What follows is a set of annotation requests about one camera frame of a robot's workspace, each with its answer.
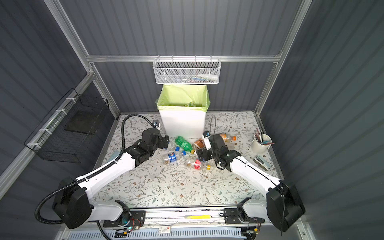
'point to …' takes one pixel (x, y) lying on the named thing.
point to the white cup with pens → (261, 142)
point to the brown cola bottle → (198, 144)
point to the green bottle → (182, 143)
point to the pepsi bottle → (172, 157)
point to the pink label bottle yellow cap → (197, 164)
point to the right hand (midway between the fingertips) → (205, 149)
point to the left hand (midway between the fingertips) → (158, 134)
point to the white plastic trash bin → (187, 124)
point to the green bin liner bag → (175, 97)
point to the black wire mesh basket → (67, 133)
